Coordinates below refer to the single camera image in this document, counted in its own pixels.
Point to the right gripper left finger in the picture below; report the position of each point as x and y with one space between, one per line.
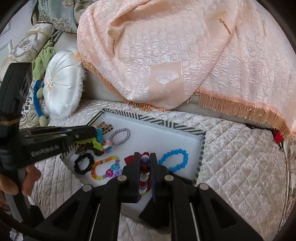
92 213

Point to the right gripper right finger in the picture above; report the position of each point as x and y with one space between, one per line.
191 213

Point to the left hand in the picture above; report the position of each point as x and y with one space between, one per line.
33 174

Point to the striped white tray box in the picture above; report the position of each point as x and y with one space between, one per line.
177 147

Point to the brown scrunchie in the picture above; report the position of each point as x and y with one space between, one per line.
83 148

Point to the cream quilted mattress cover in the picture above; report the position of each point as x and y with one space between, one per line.
244 166

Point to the white round satin cushion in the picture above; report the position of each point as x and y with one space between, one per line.
63 84

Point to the green fabric toy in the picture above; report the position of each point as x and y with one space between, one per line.
40 63

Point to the leopard print bow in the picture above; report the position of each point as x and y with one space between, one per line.
104 127

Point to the embroidered cream bolster pillow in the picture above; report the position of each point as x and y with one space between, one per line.
29 47

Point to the red small object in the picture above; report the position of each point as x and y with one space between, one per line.
277 136

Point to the teal embroidered pillow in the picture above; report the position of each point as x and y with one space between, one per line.
64 15

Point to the peach fringed bedspread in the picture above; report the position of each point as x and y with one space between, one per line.
234 55

